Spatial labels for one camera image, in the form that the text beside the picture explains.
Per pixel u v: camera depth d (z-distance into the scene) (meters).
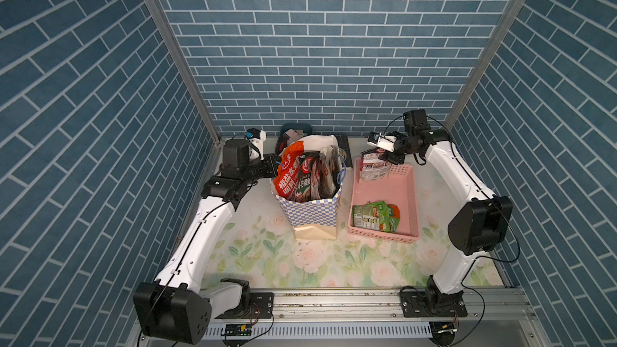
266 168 0.66
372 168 0.96
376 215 0.90
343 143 1.16
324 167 0.82
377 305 0.75
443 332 0.70
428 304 0.68
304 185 0.84
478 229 0.49
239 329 0.72
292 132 1.13
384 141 0.75
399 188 1.04
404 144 0.73
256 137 0.66
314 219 0.78
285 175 0.83
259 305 0.74
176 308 0.37
